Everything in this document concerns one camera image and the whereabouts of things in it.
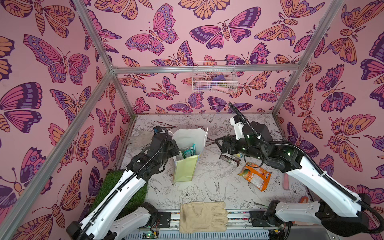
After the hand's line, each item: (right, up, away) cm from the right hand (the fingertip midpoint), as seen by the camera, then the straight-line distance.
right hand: (221, 137), depth 63 cm
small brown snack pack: (+12, -16, +32) cm, 38 cm away
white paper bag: (-16, -16, +10) cm, 25 cm away
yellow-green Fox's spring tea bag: (-14, -10, +26) cm, 31 cm away
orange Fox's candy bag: (+26, -25, +23) cm, 42 cm away
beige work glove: (-10, -41, +12) cm, 43 cm away
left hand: (-20, -3, +9) cm, 22 cm away
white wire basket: (+1, +36, +32) cm, 48 cm away
